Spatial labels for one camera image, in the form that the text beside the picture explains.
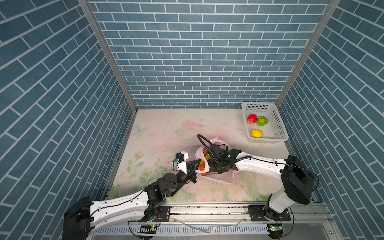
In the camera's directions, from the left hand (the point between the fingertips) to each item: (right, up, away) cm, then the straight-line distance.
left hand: (204, 163), depth 69 cm
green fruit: (+43, +20, +36) cm, 59 cm away
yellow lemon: (+36, +12, +30) cm, 48 cm away
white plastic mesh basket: (+52, +13, +36) cm, 64 cm away
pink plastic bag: (+12, -10, +10) cm, 18 cm away
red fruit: (+36, +22, +39) cm, 58 cm away
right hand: (+3, -7, +15) cm, 17 cm away
